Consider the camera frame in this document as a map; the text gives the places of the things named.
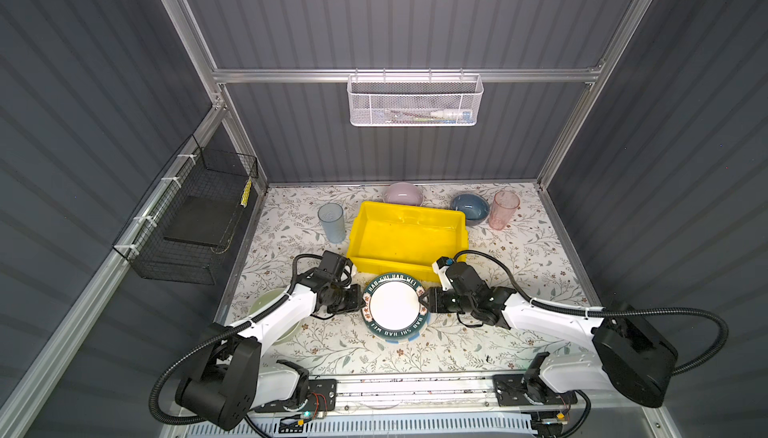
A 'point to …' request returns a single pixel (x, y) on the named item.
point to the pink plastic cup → (503, 206)
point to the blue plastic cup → (332, 217)
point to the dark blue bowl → (476, 207)
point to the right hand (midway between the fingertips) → (424, 301)
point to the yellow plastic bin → (405, 238)
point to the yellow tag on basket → (246, 193)
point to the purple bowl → (404, 193)
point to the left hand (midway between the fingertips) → (363, 303)
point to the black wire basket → (181, 230)
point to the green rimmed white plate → (392, 311)
